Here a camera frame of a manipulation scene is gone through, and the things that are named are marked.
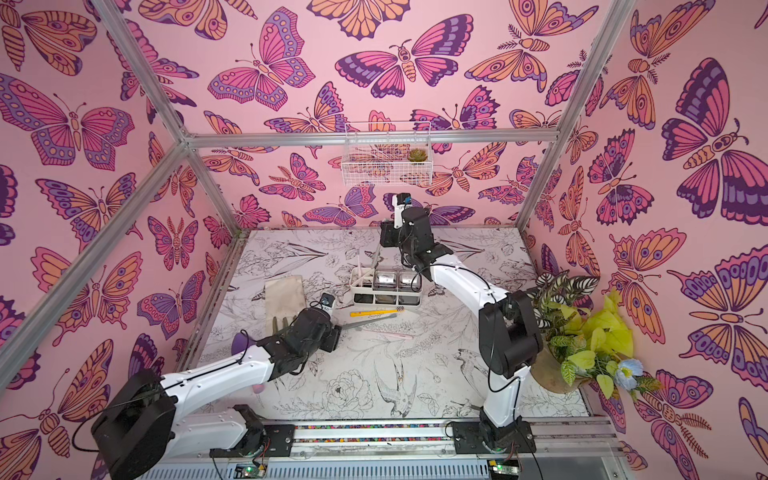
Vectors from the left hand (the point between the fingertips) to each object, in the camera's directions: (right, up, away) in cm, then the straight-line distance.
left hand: (335, 321), depth 87 cm
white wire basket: (+11, +53, +13) cm, 56 cm away
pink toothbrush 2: (+5, +16, +23) cm, 28 cm away
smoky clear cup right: (+23, +11, +12) cm, 28 cm away
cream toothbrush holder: (+10, +9, +5) cm, 15 cm away
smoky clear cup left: (+14, +11, +16) cm, 24 cm away
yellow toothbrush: (+8, 0, +10) cm, 13 cm away
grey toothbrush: (+6, -4, +7) cm, 10 cm away
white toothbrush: (+11, +19, +26) cm, 34 cm away
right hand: (+15, +30, 0) cm, 33 cm away
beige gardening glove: (-19, +4, +13) cm, 24 cm away
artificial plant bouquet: (+58, -1, -22) cm, 62 cm away
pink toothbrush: (+17, -5, +5) cm, 19 cm away
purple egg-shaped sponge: (-29, -7, +2) cm, 29 cm away
